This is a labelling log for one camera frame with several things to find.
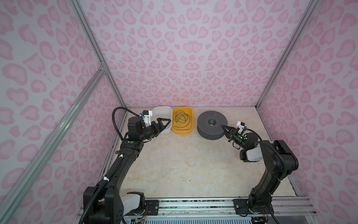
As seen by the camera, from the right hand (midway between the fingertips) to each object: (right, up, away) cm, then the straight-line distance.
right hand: (222, 126), depth 85 cm
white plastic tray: (-40, +10, +28) cm, 50 cm away
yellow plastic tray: (-21, -3, +14) cm, 26 cm away
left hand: (-32, +3, -10) cm, 34 cm away
